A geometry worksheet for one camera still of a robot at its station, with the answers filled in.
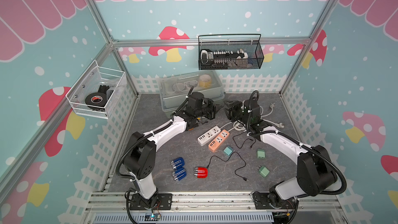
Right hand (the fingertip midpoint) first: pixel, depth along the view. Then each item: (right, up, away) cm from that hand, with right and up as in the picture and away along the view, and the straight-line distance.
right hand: (222, 102), depth 82 cm
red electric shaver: (-11, -37, -1) cm, 39 cm away
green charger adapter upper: (+23, -29, +6) cm, 38 cm away
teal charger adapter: (+4, -28, +7) cm, 29 cm away
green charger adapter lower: (+22, -37, 0) cm, 43 cm away
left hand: (+1, -2, -1) cm, 2 cm away
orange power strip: (-1, -23, +10) cm, 25 cm away
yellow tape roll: (-9, +15, +23) cm, 29 cm away
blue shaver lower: (-23, -37, -2) cm, 44 cm away
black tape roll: (-59, +1, -12) cm, 60 cm away
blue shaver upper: (-24, -33, +1) cm, 41 cm away
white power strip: (-8, -21, +12) cm, 26 cm away
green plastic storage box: (-30, +8, +18) cm, 36 cm away
